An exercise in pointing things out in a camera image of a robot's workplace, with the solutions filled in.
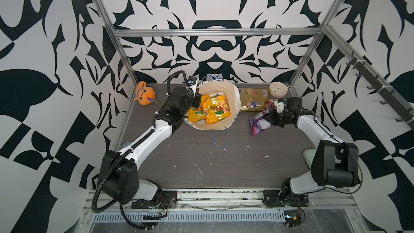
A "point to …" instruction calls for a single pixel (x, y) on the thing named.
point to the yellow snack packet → (211, 109)
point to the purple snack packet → (258, 123)
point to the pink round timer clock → (278, 89)
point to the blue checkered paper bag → (214, 86)
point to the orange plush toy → (145, 95)
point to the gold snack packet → (253, 100)
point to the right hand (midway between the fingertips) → (264, 115)
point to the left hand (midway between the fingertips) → (196, 85)
